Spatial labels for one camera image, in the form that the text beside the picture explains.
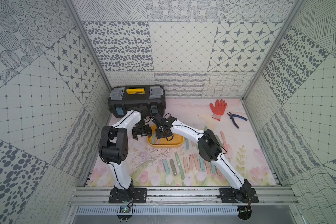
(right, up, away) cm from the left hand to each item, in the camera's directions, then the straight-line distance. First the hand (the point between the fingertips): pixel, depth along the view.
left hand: (148, 137), depth 91 cm
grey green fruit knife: (+48, -3, +5) cm, 48 cm away
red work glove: (+55, +19, +23) cm, 62 cm away
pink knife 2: (+38, -17, -7) cm, 42 cm away
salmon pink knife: (+52, -4, +5) cm, 52 cm away
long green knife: (+21, -19, -7) cm, 29 cm away
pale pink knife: (+28, -15, -5) cm, 32 cm away
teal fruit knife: (+2, -3, +5) cm, 6 cm away
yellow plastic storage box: (+18, -1, -9) cm, 20 cm away
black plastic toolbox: (-20, +26, +5) cm, 33 cm away
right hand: (+9, 0, +6) cm, 11 cm away
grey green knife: (+17, -19, -8) cm, 27 cm away
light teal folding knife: (+12, -16, -7) cm, 21 cm away
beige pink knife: (+24, -16, -5) cm, 29 cm away
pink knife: (+31, -15, -5) cm, 35 cm away
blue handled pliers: (+63, +14, +17) cm, 66 cm away
